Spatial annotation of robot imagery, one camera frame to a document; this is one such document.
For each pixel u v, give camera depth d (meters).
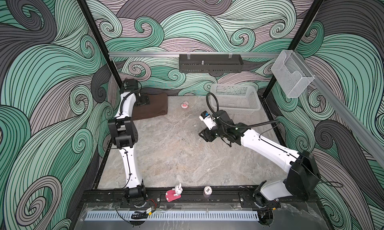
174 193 0.71
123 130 0.60
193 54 0.95
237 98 1.18
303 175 0.40
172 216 0.70
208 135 0.70
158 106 1.13
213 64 0.97
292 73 0.79
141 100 0.90
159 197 0.74
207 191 0.70
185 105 1.11
